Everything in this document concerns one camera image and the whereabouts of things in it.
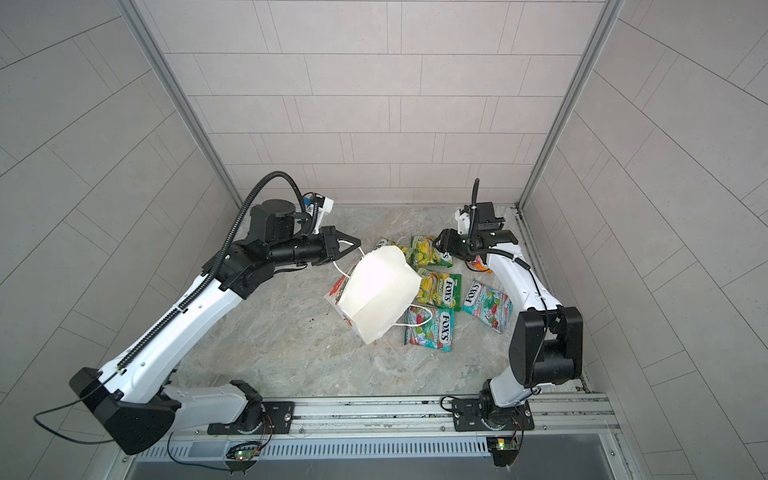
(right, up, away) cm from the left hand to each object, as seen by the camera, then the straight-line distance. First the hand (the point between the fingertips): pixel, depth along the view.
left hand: (366, 243), depth 62 cm
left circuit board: (-27, -46, +2) cm, 53 cm away
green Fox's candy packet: (+20, -16, +29) cm, 39 cm away
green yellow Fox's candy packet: (+15, -5, +37) cm, 40 cm away
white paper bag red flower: (0, -17, +30) cm, 35 cm away
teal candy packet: (+16, -25, +21) cm, 36 cm away
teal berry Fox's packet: (+34, -20, +26) cm, 47 cm away
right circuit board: (+31, -48, +6) cm, 58 cm away
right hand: (+19, -1, +24) cm, 30 cm away
